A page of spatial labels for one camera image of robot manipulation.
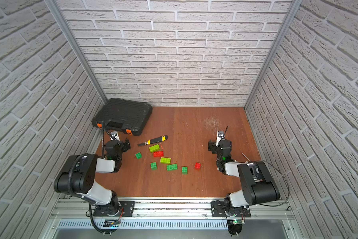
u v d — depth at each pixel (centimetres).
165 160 90
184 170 83
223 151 70
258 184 45
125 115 110
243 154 94
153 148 95
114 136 80
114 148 73
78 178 45
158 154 92
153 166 85
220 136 79
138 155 92
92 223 70
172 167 87
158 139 100
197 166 85
